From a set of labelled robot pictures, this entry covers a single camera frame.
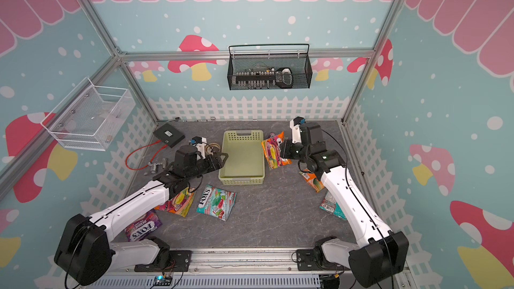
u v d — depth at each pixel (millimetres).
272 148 828
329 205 854
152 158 1032
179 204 871
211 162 727
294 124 682
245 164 1050
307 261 733
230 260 761
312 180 942
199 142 753
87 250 399
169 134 1121
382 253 374
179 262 737
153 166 987
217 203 871
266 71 920
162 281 727
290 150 665
